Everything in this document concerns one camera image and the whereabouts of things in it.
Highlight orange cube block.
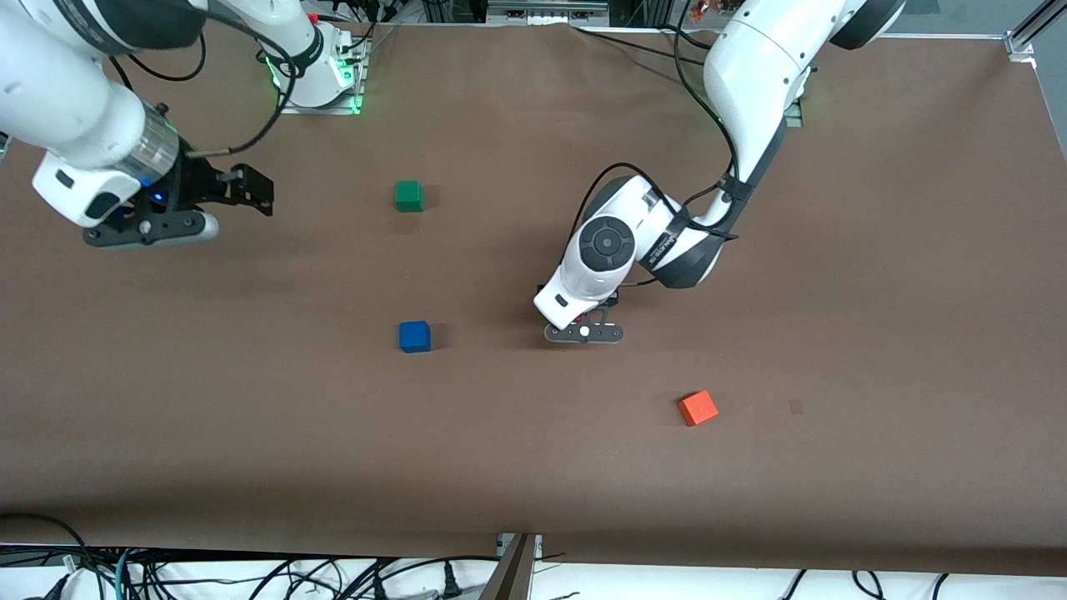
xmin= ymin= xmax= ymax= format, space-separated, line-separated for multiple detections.
xmin=677 ymin=389 xmax=719 ymax=428

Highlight metal table leg profile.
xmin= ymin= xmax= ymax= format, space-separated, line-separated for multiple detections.
xmin=478 ymin=533 xmax=544 ymax=600

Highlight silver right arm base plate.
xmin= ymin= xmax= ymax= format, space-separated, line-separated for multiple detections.
xmin=279 ymin=37 xmax=365 ymax=116

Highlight brown table cover sheet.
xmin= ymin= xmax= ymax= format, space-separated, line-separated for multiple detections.
xmin=0 ymin=17 xmax=1067 ymax=576

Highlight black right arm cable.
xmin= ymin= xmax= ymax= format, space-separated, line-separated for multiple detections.
xmin=113 ymin=0 xmax=297 ymax=158

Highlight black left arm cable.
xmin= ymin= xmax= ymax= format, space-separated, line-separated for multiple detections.
xmin=579 ymin=0 xmax=743 ymax=288

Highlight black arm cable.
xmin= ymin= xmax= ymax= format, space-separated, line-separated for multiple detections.
xmin=579 ymin=0 xmax=743 ymax=288
xmin=113 ymin=0 xmax=297 ymax=158

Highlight aluminium frame rail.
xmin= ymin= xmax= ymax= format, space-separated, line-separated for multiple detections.
xmin=488 ymin=0 xmax=610 ymax=26

